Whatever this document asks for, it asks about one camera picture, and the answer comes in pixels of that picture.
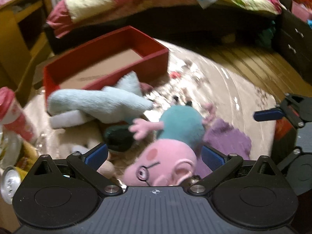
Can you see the aluminium drink can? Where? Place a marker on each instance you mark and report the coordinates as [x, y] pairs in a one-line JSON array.
[[10, 182]]

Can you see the striped knit sock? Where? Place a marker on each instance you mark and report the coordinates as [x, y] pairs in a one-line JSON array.
[[118, 138]]

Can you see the wooden cabinet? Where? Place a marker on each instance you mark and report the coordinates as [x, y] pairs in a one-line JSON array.
[[24, 44]]

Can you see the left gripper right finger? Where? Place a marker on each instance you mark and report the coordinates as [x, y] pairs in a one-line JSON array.
[[221, 165]]

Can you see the glass jar clear lid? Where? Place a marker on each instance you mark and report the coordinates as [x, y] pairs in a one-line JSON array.
[[10, 148]]

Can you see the cream bear plush toy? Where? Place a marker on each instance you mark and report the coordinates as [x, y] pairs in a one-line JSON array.
[[84, 138]]

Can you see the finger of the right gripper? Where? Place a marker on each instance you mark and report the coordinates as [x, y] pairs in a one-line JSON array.
[[268, 115]]

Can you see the dark drawer cabinet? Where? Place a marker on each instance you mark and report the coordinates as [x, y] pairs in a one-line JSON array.
[[295, 43]]

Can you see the white sponge block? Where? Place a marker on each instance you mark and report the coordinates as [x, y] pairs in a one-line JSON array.
[[70, 119]]

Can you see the red cardboard box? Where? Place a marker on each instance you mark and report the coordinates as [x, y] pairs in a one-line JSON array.
[[104, 60]]

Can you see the pink lidded paper cup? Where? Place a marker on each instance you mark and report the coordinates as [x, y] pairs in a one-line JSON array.
[[14, 118]]

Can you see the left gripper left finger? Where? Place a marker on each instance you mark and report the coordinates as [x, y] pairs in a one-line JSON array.
[[86, 166]]

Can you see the light blue towel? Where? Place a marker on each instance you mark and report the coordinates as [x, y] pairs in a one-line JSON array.
[[122, 102]]

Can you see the purple cloth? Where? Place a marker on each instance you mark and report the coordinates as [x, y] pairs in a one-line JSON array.
[[225, 138]]

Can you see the pink pig plush toy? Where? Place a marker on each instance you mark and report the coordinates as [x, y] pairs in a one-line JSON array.
[[172, 157]]

